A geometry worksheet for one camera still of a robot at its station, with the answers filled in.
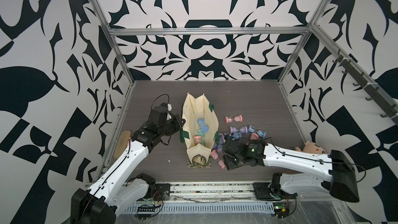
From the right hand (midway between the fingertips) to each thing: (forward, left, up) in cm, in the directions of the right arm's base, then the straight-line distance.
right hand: (226, 161), depth 77 cm
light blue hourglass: (+16, -23, -4) cm, 28 cm away
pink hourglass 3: (+4, +5, -3) cm, 8 cm away
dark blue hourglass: (+19, +10, 0) cm, 21 cm away
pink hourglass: (+26, -5, -4) cm, 26 cm away
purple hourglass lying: (+19, -13, -4) cm, 23 cm away
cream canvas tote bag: (+21, +13, -2) cm, 24 cm away
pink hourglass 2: (+14, -18, -4) cm, 23 cm away
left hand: (+17, +20, +13) cm, 29 cm away
